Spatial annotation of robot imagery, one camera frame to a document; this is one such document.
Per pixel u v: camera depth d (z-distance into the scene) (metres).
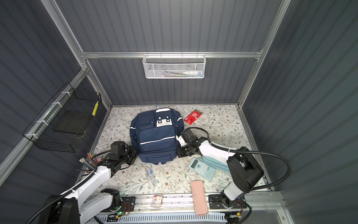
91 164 0.77
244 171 0.45
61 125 0.72
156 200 0.72
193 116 1.12
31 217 0.36
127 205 0.72
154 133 0.93
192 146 0.66
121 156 0.69
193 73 0.89
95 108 0.83
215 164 0.84
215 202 0.74
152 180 0.81
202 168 0.84
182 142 0.79
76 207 0.42
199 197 0.74
